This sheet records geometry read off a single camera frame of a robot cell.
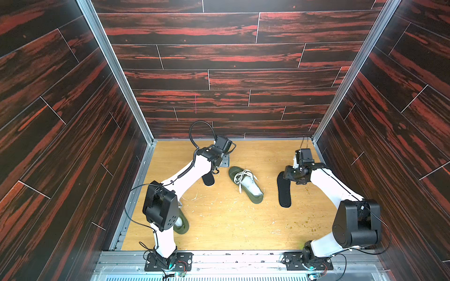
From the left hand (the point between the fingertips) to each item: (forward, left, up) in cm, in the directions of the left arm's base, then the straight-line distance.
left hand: (222, 159), depth 89 cm
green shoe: (-5, -13, -13) cm, 19 cm away
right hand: (-4, -37, -7) cm, 38 cm away
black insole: (-2, +8, -16) cm, 18 cm away
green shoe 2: (-30, +18, -12) cm, 37 cm away
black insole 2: (-6, -35, -16) cm, 39 cm away
